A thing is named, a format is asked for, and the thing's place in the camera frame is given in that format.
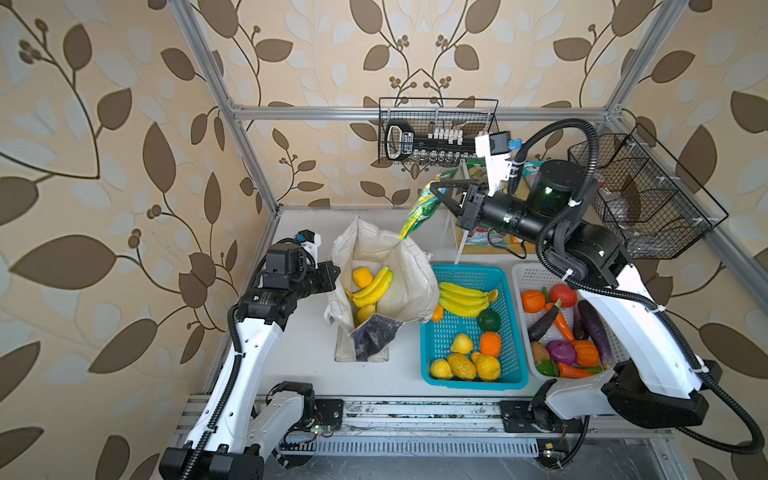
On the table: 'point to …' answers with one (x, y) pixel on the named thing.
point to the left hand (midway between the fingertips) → (340, 267)
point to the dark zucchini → (542, 324)
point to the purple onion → (562, 352)
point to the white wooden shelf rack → (462, 255)
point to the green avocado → (489, 320)
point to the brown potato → (539, 352)
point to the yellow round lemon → (488, 367)
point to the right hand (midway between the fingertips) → (438, 185)
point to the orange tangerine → (490, 343)
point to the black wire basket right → (656, 206)
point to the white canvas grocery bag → (411, 297)
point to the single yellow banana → (374, 293)
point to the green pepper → (548, 367)
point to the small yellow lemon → (441, 369)
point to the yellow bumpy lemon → (461, 366)
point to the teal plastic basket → (473, 342)
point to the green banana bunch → (464, 302)
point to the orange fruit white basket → (533, 301)
